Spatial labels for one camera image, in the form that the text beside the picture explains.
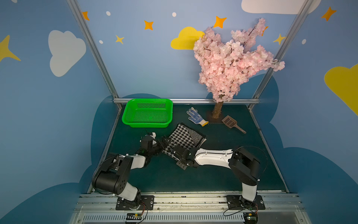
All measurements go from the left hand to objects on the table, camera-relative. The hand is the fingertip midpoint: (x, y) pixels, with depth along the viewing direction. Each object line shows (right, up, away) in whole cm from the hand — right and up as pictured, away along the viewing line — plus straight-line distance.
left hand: (168, 140), depth 92 cm
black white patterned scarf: (+10, +3, +9) cm, 13 cm away
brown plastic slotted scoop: (+49, +11, +19) cm, 54 cm away
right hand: (+10, -11, -1) cm, 15 cm away
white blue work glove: (+20, +16, +20) cm, 32 cm away
